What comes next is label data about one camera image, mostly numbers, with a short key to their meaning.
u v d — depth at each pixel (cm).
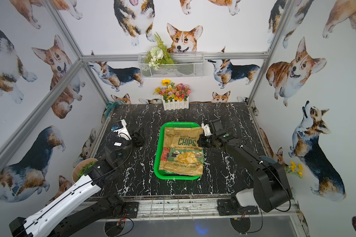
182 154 85
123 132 57
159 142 89
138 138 62
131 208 74
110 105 121
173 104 114
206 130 79
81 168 79
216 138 65
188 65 92
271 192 42
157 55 78
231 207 73
